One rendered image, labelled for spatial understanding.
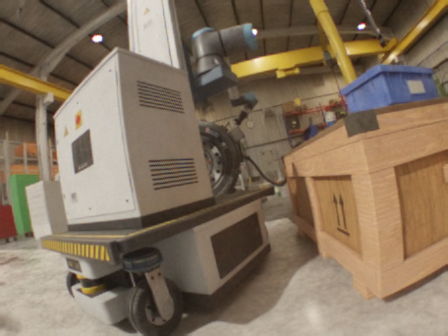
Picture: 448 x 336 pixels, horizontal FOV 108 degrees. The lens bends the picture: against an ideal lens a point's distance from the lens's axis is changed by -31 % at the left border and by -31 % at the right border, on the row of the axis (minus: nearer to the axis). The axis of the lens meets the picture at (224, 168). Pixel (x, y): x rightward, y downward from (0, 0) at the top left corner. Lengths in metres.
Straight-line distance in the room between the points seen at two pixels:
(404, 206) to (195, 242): 0.53
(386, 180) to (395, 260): 0.19
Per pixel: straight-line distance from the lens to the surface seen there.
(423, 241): 0.66
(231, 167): 1.92
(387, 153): 0.54
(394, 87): 0.68
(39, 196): 5.32
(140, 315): 0.64
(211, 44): 1.23
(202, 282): 0.69
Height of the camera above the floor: 0.39
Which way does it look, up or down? 4 degrees up
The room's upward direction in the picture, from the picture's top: 12 degrees counter-clockwise
